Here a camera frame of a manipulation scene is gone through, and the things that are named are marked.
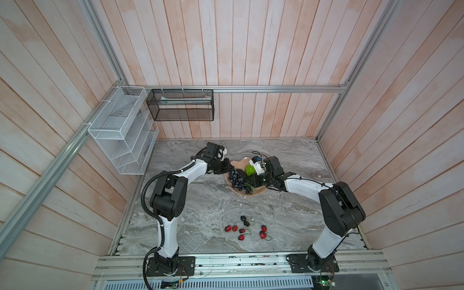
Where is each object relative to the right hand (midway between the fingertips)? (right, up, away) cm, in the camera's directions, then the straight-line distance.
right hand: (247, 178), depth 93 cm
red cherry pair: (-10, -22, -10) cm, 26 cm away
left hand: (-7, +4, +2) cm, 8 cm away
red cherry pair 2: (-3, -25, -13) cm, 28 cm away
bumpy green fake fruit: (+2, +4, +3) cm, 5 cm away
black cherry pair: (-2, -20, -9) cm, 22 cm away
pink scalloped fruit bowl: (-2, +7, +10) cm, 12 cm away
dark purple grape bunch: (-5, -2, -2) cm, 5 cm away
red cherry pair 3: (+6, -24, -11) cm, 27 cm away
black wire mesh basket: (-37, +42, +11) cm, 57 cm away
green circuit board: (+28, -39, -22) cm, 53 cm away
